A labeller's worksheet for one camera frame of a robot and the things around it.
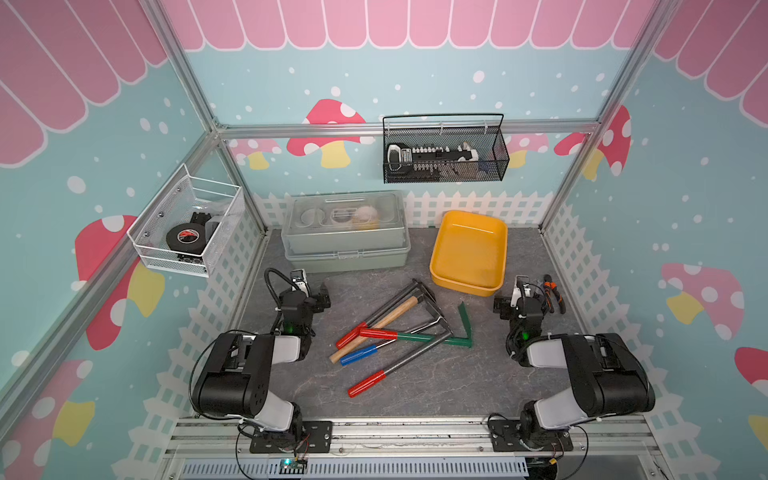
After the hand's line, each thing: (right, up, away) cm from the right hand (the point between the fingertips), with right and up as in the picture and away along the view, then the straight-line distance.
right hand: (517, 291), depth 93 cm
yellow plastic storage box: (-11, +12, +17) cm, 24 cm away
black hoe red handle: (-42, -22, -12) cm, 49 cm away
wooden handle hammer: (-53, -17, -6) cm, 56 cm away
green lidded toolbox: (-60, +19, +1) cm, 63 cm away
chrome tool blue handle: (-49, -18, -7) cm, 52 cm away
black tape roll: (-88, +15, -22) cm, 92 cm away
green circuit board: (-64, -41, -20) cm, 78 cm away
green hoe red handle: (-18, -14, -5) cm, 23 cm away
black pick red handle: (-32, +1, +8) cm, 33 cm away
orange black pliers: (+15, +1, +9) cm, 18 cm away
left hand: (-65, +1, +1) cm, 65 cm away
